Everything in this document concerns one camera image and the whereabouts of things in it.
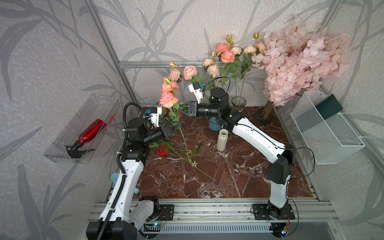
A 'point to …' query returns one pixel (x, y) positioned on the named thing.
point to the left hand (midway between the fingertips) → (179, 125)
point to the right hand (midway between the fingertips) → (177, 108)
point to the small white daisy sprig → (193, 152)
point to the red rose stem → (165, 145)
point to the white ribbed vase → (222, 140)
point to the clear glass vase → (239, 102)
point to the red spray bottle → (90, 131)
